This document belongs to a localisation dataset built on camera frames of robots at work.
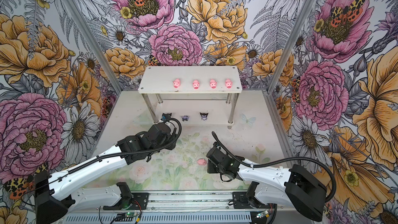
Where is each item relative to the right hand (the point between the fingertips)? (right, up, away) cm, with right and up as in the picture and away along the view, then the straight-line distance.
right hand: (211, 171), depth 82 cm
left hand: (-19, +18, -6) cm, 27 cm away
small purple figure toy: (-15, +26, +11) cm, 32 cm away
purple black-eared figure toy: (-20, +29, -16) cm, 39 cm away
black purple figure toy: (-3, +28, +12) cm, 30 cm away
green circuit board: (-37, -15, -11) cm, 41 cm away
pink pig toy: (-5, +4, +3) cm, 7 cm away
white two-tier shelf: (-8, +41, +37) cm, 56 cm away
